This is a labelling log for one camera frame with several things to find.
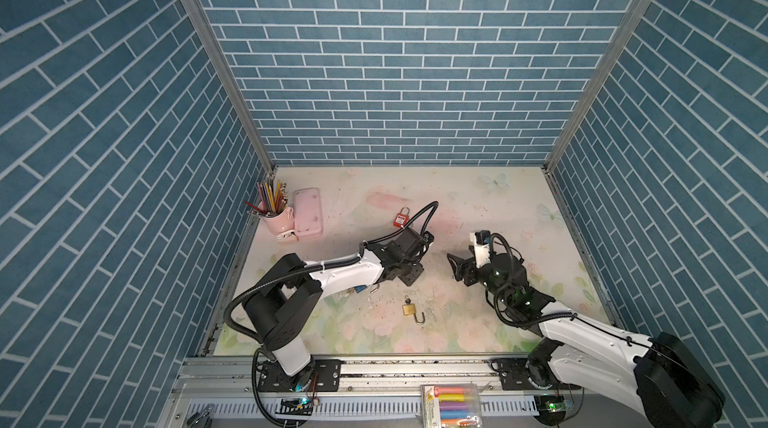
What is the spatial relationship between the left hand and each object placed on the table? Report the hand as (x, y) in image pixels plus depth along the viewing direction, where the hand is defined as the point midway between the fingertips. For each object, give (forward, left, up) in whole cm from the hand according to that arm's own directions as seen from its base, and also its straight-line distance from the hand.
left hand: (415, 266), depth 89 cm
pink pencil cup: (+14, +43, +2) cm, 45 cm away
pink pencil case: (+24, +37, -3) cm, 44 cm away
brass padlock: (-11, +2, -4) cm, 12 cm away
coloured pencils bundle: (+21, +46, +7) cm, 51 cm away
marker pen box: (-34, -7, -2) cm, 35 cm away
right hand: (+1, -11, +9) cm, 14 cm away
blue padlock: (-5, +16, -4) cm, 17 cm away
